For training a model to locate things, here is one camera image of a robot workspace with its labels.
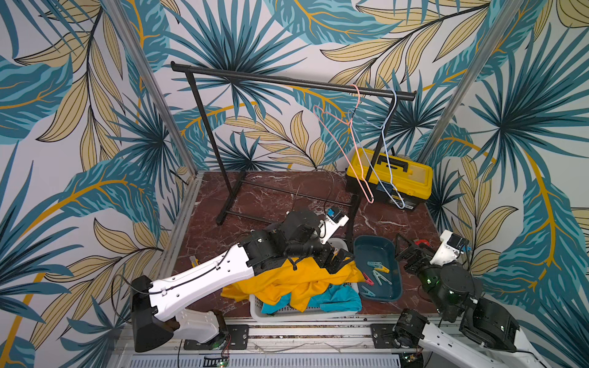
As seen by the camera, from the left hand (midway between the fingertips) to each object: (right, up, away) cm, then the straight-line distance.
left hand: (339, 249), depth 63 cm
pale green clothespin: (+19, -16, +23) cm, 34 cm away
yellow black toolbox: (+27, +21, +33) cm, 47 cm away
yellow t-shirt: (-11, -12, +9) cm, 19 cm away
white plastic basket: (+4, -4, +21) cm, 22 cm away
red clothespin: (+15, -17, +22) cm, 31 cm away
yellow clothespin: (+22, -13, +24) cm, 35 cm away
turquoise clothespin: (+14, -20, +19) cm, 31 cm away
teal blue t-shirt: (0, -18, +10) cm, 21 cm away
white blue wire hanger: (+31, +38, +50) cm, 70 cm away
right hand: (+19, +2, +1) cm, 19 cm away
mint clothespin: (+18, -12, +25) cm, 33 cm away
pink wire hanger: (+12, +47, +40) cm, 63 cm away
